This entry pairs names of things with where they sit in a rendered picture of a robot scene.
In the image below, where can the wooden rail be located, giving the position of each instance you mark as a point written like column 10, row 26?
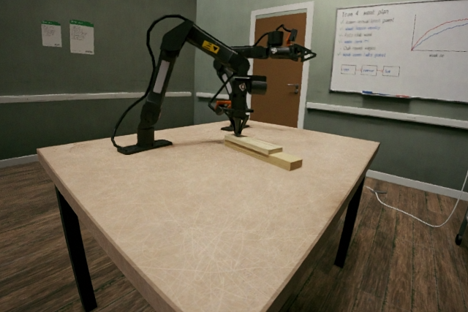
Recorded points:
column 282, row 160

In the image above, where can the light wooden slat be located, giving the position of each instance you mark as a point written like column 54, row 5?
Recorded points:
column 257, row 145

